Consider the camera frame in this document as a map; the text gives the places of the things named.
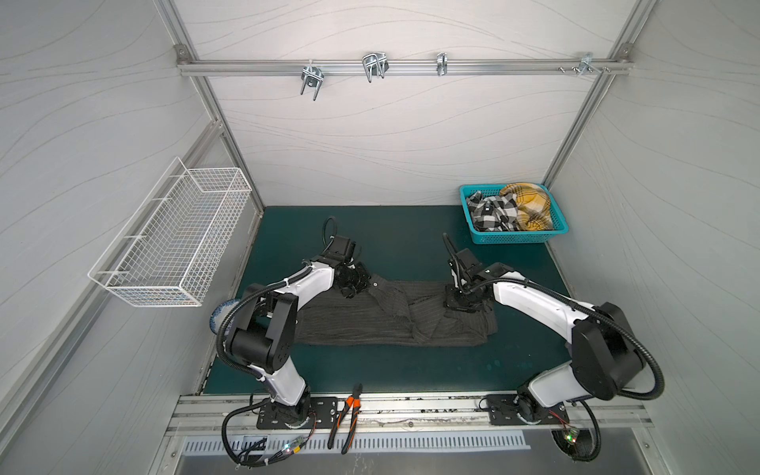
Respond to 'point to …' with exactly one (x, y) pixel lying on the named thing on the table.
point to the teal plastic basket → (483, 237)
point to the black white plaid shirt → (494, 213)
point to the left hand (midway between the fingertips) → (377, 279)
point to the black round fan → (578, 443)
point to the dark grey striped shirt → (389, 312)
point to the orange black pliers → (354, 400)
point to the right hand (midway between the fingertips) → (453, 296)
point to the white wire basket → (170, 248)
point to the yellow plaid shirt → (533, 206)
